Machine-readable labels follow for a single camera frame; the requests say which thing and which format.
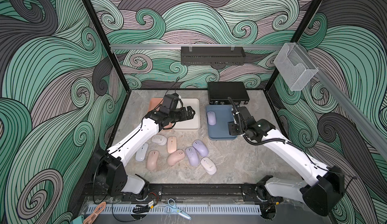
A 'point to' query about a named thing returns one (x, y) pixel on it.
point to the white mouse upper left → (159, 139)
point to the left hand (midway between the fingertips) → (188, 112)
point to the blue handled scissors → (172, 208)
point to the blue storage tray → (220, 130)
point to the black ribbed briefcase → (218, 92)
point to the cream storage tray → (191, 124)
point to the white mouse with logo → (208, 165)
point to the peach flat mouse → (172, 144)
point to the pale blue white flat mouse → (140, 154)
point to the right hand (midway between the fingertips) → (231, 126)
